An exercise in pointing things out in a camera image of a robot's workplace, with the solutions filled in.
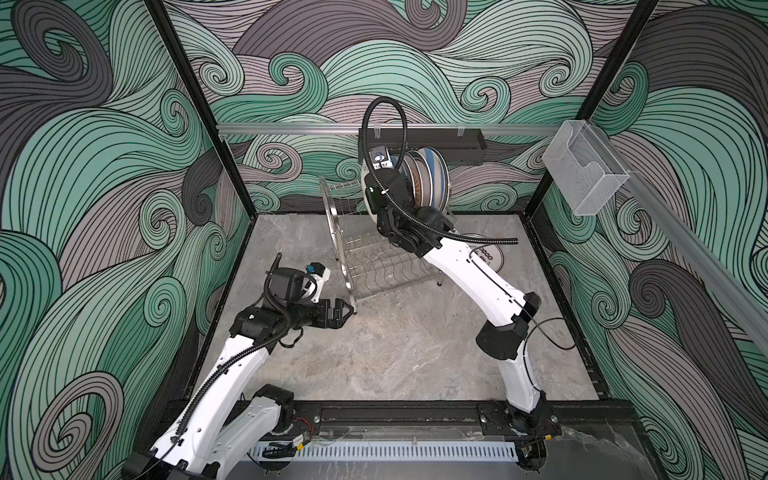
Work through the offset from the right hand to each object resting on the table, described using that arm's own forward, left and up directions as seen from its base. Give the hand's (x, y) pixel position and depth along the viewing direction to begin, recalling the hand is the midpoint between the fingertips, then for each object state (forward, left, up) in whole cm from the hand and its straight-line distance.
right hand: (392, 178), depth 70 cm
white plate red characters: (+9, -37, -42) cm, 57 cm away
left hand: (-22, +13, -24) cm, 35 cm away
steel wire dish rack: (+4, +8, -40) cm, 41 cm away
